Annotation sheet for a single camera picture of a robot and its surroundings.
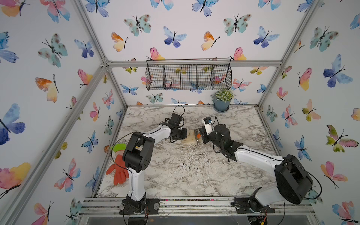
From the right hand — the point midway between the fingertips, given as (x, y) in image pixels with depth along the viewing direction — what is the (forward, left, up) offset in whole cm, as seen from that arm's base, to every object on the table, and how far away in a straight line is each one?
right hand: (201, 127), depth 84 cm
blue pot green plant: (+30, -17, -7) cm, 35 cm away
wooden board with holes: (+1, +5, -15) cm, 16 cm away
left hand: (+2, +8, -17) cm, 19 cm away
